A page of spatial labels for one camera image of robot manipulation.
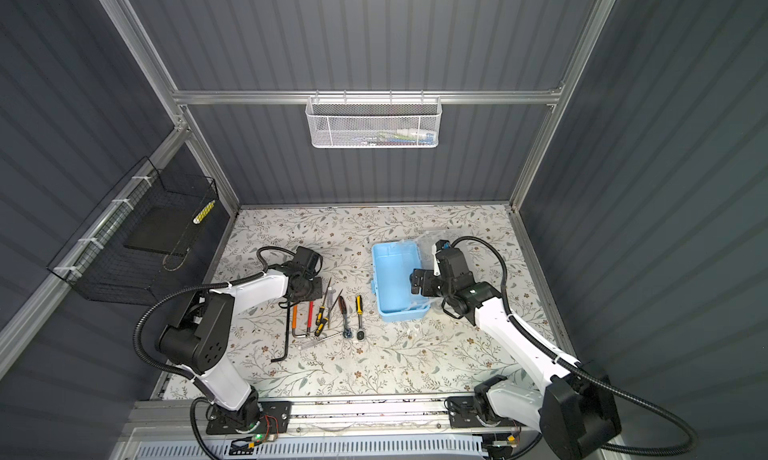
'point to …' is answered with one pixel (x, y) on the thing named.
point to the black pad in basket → (163, 229)
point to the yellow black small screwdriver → (320, 318)
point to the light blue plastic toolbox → (393, 264)
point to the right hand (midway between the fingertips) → (428, 278)
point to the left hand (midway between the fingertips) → (314, 291)
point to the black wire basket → (99, 267)
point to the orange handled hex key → (295, 312)
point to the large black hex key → (275, 360)
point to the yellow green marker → (196, 220)
